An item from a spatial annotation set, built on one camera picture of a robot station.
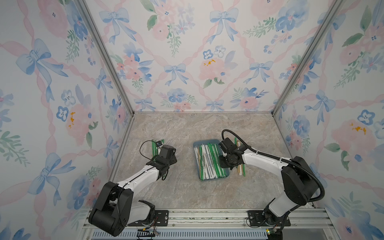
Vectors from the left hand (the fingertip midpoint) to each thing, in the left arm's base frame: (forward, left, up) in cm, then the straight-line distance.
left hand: (171, 155), depth 91 cm
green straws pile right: (+14, -43, -5) cm, 45 cm away
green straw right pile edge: (-8, -44, -6) cm, 45 cm away
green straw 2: (-11, -19, -5) cm, 22 cm away
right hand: (-4, -31, -2) cm, 31 cm away
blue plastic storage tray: (+1, -22, -5) cm, 23 cm away
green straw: (+3, -28, -4) cm, 28 cm away
